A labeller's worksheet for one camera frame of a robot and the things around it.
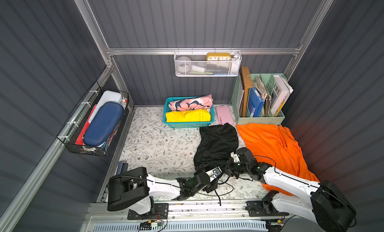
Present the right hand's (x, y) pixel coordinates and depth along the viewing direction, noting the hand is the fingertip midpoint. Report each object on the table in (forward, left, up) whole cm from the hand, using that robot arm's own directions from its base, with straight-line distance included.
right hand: (221, 166), depth 81 cm
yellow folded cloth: (+34, +17, +3) cm, 38 cm away
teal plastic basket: (+30, +21, -1) cm, 37 cm away
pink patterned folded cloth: (+42, +17, +7) cm, 46 cm away
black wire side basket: (+2, +65, +29) cm, 71 cm away
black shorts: (+17, +1, -6) cm, 18 cm away
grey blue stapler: (0, +56, -2) cm, 56 cm away
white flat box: (+27, +62, +27) cm, 73 cm away
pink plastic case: (+42, -8, -5) cm, 43 cm away
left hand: (-4, +5, -1) cm, 6 cm away
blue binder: (+40, -26, +9) cm, 49 cm away
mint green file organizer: (+53, -34, +16) cm, 65 cm away
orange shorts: (+17, -37, -7) cm, 41 cm away
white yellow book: (+43, -42, +18) cm, 63 cm away
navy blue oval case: (+10, +56, +27) cm, 63 cm away
